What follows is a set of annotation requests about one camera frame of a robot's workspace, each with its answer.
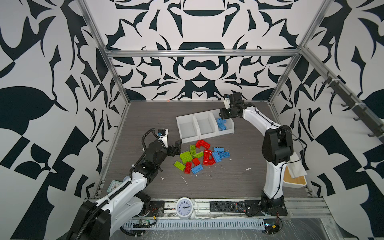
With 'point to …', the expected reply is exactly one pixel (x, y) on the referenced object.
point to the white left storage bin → (188, 127)
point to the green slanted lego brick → (199, 155)
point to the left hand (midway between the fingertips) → (173, 136)
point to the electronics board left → (141, 223)
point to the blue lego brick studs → (218, 149)
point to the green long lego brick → (193, 149)
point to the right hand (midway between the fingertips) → (223, 111)
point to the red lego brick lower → (187, 169)
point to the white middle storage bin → (206, 125)
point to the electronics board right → (271, 226)
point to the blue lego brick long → (217, 157)
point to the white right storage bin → (229, 123)
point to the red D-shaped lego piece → (208, 158)
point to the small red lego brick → (196, 161)
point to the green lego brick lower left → (179, 165)
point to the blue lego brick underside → (224, 154)
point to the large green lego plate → (186, 157)
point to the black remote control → (228, 206)
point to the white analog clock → (184, 208)
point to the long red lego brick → (201, 143)
